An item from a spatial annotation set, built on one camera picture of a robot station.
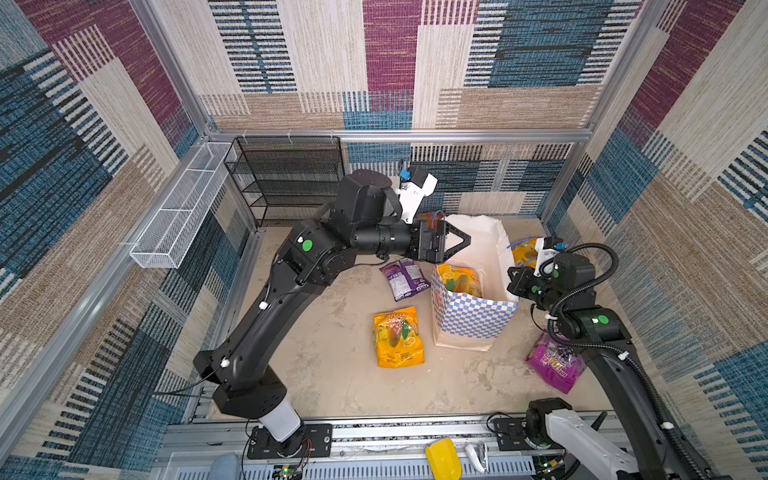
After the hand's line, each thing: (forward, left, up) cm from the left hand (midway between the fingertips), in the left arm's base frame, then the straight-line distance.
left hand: (456, 235), depth 52 cm
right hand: (+7, -18, -23) cm, 30 cm away
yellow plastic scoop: (-28, -1, -48) cm, 55 cm away
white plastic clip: (-26, -9, -46) cm, 54 cm away
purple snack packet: (+21, +5, -44) cm, 49 cm away
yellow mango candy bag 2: (0, +9, -43) cm, 44 cm away
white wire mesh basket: (+16, +63, -15) cm, 67 cm away
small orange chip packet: (+51, -5, -45) cm, 68 cm away
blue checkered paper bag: (-2, -8, -30) cm, 31 cm away
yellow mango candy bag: (+16, -11, -38) cm, 43 cm away
